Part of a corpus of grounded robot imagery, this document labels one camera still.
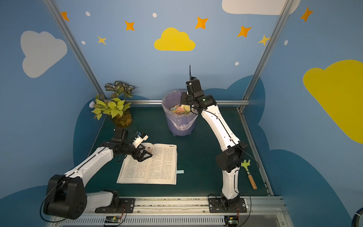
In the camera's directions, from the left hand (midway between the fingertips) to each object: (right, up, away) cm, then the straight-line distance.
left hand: (147, 149), depth 85 cm
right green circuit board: (+48, -34, -13) cm, 60 cm away
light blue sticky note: (+20, -14, +2) cm, 25 cm away
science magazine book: (+8, -12, +1) cm, 14 cm away
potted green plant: (-21, +27, +3) cm, 34 cm away
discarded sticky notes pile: (+21, +25, +16) cm, 36 cm away
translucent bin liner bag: (+14, +33, +11) cm, 37 cm away
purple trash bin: (+17, +9, +19) cm, 27 cm away
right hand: (+24, +32, -4) cm, 40 cm away
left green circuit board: (-15, -34, -13) cm, 39 cm away
